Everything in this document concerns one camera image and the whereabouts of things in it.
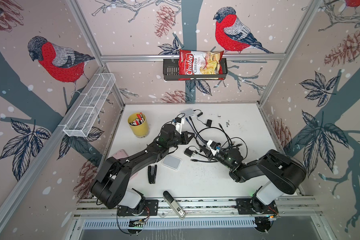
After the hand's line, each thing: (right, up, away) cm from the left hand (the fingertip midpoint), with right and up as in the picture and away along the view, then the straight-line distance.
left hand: (195, 135), depth 80 cm
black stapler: (-24, -21, +5) cm, 33 cm away
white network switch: (-14, -17, +8) cm, 24 cm away
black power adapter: (-2, -13, +13) cm, 18 cm away
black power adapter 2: (+12, +6, +27) cm, 31 cm away
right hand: (+3, -6, +1) cm, 6 cm away
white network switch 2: (-3, +13, +35) cm, 37 cm away
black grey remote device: (-13, -31, -8) cm, 34 cm away
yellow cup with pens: (-37, +6, +17) cm, 41 cm away
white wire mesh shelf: (-56, +7, -9) cm, 58 cm away
